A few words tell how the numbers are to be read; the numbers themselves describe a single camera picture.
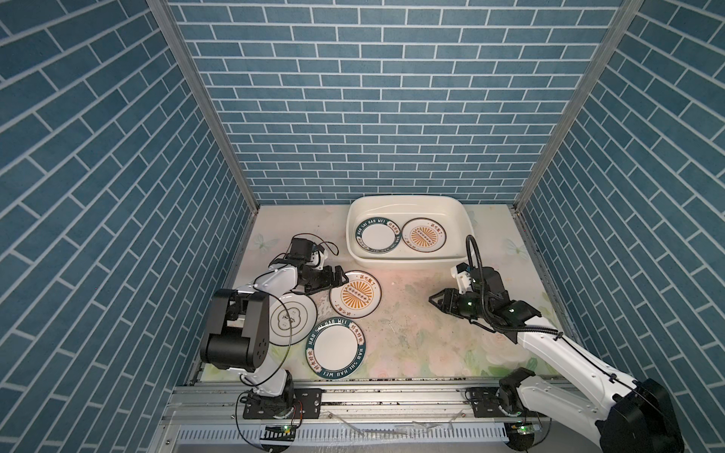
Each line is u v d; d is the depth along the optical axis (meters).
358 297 0.94
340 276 0.85
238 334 0.46
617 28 0.73
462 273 0.75
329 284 0.81
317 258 0.82
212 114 0.91
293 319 0.89
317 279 0.82
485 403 0.73
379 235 1.08
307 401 0.74
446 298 0.74
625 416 0.39
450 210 1.15
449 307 0.71
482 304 0.62
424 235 1.11
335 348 0.83
